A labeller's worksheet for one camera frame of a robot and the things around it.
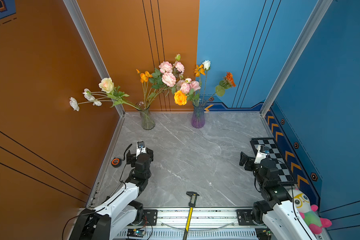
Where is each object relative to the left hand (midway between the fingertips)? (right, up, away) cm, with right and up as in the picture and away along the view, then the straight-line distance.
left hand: (138, 148), depth 84 cm
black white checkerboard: (+84, -15, 0) cm, 86 cm away
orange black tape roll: (-15, -9, +5) cm, 18 cm away
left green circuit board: (+3, -38, -13) cm, 40 cm away
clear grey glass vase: (0, +16, +21) cm, 27 cm away
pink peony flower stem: (+33, +38, +8) cm, 50 cm away
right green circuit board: (+64, -38, -14) cm, 76 cm away
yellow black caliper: (+30, -28, -7) cm, 42 cm away
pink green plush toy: (+83, -24, -13) cm, 88 cm away
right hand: (+61, -2, -4) cm, 61 cm away
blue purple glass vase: (+36, +18, +19) cm, 44 cm away
